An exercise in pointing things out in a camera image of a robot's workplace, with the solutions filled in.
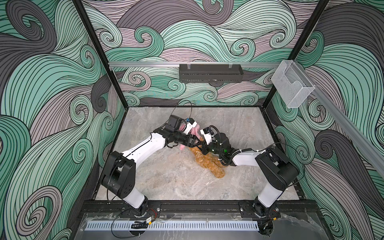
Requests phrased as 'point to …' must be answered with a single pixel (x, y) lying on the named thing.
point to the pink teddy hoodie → (195, 131)
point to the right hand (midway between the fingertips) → (195, 142)
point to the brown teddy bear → (210, 161)
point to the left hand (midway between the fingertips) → (197, 140)
